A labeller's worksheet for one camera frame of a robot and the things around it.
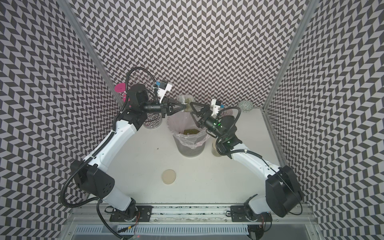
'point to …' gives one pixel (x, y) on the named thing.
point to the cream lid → (169, 176)
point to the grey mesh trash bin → (185, 150)
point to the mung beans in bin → (190, 131)
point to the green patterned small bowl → (246, 106)
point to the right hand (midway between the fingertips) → (189, 110)
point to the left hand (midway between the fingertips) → (185, 108)
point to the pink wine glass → (121, 87)
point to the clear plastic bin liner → (178, 121)
